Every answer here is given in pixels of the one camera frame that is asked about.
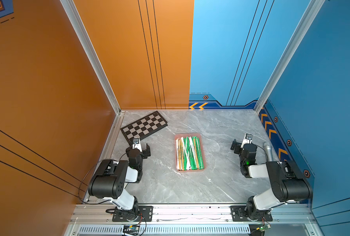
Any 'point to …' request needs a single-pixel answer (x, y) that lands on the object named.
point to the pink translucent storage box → (189, 152)
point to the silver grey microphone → (268, 147)
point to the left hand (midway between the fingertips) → (140, 143)
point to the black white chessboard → (144, 127)
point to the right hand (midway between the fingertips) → (242, 141)
